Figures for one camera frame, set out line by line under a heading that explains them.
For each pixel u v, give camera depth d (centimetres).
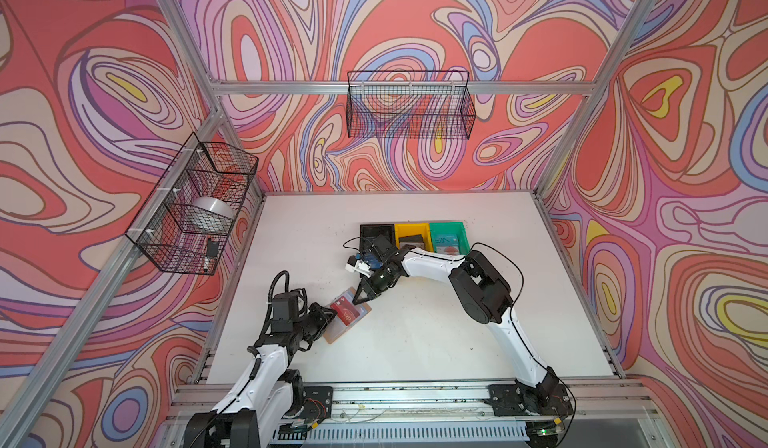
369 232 107
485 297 59
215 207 73
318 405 72
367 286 83
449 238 103
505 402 73
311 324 75
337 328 86
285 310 68
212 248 73
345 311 88
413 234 104
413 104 96
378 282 84
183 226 73
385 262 81
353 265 88
